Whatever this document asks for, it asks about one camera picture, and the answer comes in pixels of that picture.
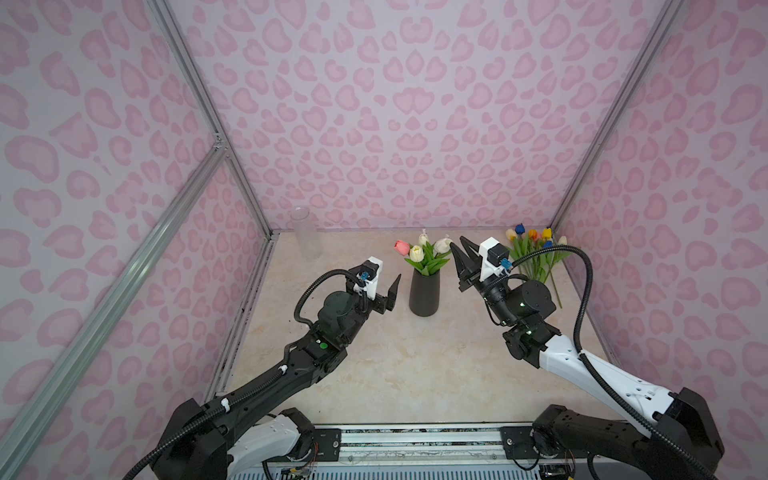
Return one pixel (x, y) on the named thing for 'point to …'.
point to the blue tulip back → (520, 230)
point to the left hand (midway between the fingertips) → (385, 264)
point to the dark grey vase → (424, 296)
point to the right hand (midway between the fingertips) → (460, 238)
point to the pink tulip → (402, 247)
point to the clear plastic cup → (310, 242)
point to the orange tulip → (534, 234)
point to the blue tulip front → (549, 244)
